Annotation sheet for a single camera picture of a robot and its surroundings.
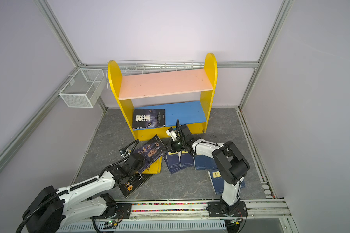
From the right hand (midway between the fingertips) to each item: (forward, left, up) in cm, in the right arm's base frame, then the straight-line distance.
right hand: (161, 150), depth 86 cm
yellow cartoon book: (-8, +4, -6) cm, 11 cm away
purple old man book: (-1, +7, -2) cm, 7 cm away
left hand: (-5, +13, -4) cm, 14 cm away
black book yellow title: (-16, +15, -9) cm, 24 cm away
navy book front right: (-15, -33, -10) cm, 38 cm away
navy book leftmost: (-4, -6, -8) cm, 11 cm away
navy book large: (-5, -25, -7) cm, 26 cm away
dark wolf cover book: (+20, +13, +6) cm, 24 cm away
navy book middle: (-3, -15, -7) cm, 17 cm away
